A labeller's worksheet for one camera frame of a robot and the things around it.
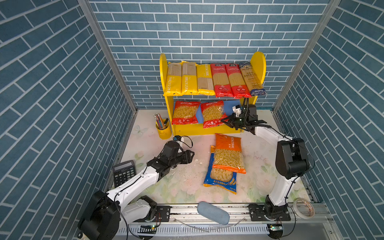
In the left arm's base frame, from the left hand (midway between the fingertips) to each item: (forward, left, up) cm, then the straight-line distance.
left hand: (191, 153), depth 83 cm
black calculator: (-6, +39, -10) cm, 41 cm away
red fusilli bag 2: (+25, -14, +7) cm, 29 cm away
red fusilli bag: (+25, +4, +7) cm, 27 cm away
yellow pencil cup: (+20, +18, -2) cm, 27 cm away
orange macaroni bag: (+2, -22, -5) cm, 23 cm away
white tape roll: (-28, -54, -10) cm, 61 cm away
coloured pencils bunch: (+22, +20, +1) cm, 30 cm away
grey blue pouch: (-28, -11, -9) cm, 31 cm away
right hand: (+20, -18, +7) cm, 28 cm away
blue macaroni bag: (-11, -17, -9) cm, 22 cm away
